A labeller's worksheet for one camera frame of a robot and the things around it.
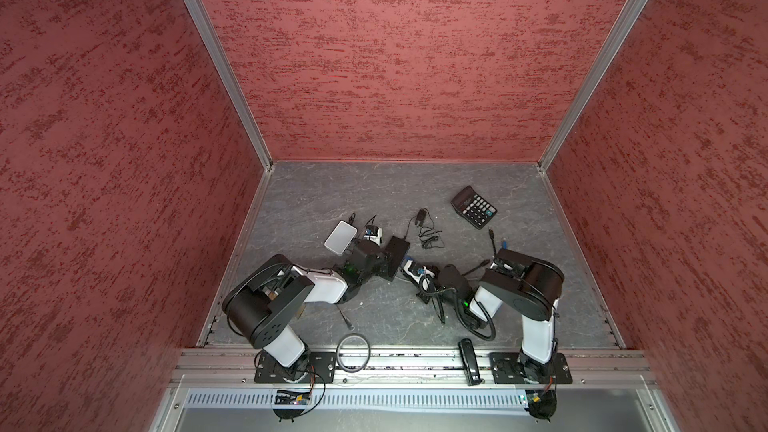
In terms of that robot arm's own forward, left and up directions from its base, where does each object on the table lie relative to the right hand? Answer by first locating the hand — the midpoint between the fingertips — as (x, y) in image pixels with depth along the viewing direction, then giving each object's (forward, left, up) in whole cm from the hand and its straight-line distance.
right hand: (405, 277), depth 90 cm
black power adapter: (+14, -9, +1) cm, 16 cm away
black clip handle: (-25, -15, +3) cm, 30 cm away
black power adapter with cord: (+22, +18, +2) cm, 28 cm away
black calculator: (+25, -26, +2) cm, 36 cm away
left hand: (+5, +5, +1) cm, 7 cm away
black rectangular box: (+5, +3, +5) cm, 8 cm away
